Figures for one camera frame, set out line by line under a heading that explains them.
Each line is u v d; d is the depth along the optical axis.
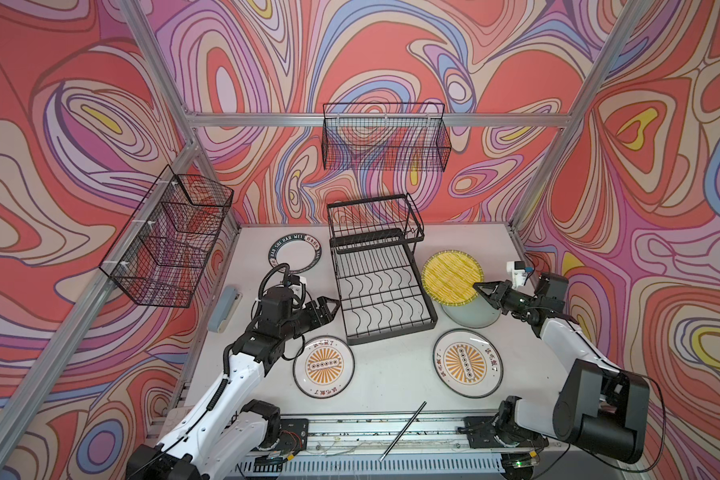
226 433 0.56
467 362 0.85
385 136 0.96
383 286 0.99
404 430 0.75
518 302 0.73
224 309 0.91
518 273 0.79
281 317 0.61
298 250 1.13
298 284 0.71
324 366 0.84
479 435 0.73
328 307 0.72
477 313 0.94
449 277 0.87
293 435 0.72
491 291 0.80
